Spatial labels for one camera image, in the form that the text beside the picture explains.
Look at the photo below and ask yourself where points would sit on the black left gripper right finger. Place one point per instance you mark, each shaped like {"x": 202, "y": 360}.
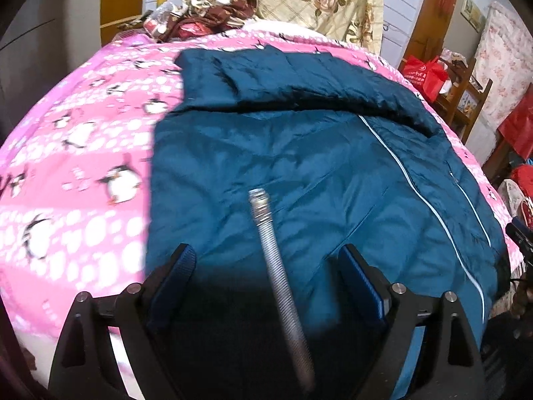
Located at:
{"x": 448, "y": 364}

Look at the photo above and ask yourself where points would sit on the teal puffer jacket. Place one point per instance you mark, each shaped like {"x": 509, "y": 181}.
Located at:
{"x": 347, "y": 157}

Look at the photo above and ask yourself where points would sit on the red cloth at right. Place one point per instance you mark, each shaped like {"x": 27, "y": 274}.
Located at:
{"x": 517, "y": 128}

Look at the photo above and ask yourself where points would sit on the wooden chair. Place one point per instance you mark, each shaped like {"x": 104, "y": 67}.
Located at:
{"x": 461, "y": 105}

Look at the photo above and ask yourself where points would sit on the pink floral curtain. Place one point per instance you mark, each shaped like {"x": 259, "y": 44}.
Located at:
{"x": 504, "y": 57}

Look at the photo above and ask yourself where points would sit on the red shopping bag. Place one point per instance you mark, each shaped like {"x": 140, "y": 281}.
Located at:
{"x": 427, "y": 77}

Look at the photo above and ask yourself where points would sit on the pink penguin blanket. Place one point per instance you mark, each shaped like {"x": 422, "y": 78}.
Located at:
{"x": 77, "y": 302}

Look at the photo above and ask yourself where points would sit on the brown floral cloth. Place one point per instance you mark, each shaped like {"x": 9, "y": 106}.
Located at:
{"x": 197, "y": 18}

